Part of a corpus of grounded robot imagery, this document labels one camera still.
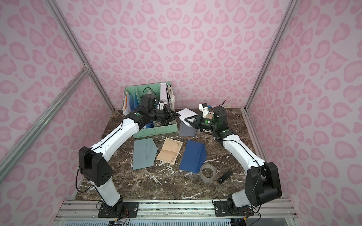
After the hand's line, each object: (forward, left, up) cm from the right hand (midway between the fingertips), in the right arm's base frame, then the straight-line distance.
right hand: (183, 120), depth 73 cm
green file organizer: (+29, +40, -12) cm, 51 cm away
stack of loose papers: (+24, +9, -5) cm, 26 cm away
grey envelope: (+14, 0, -29) cm, 32 cm away
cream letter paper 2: (-2, +11, -30) cm, 32 cm away
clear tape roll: (-13, -15, -28) cm, 35 cm away
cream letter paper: (+1, -14, +2) cm, 14 cm away
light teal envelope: (-5, +27, -30) cm, 41 cm away
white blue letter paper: (+7, -1, -2) cm, 8 cm away
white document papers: (+15, +37, -4) cm, 40 cm away
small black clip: (-21, -21, -27) cm, 41 cm away
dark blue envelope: (-6, -6, -31) cm, 32 cm away
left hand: (+5, +1, +1) cm, 5 cm away
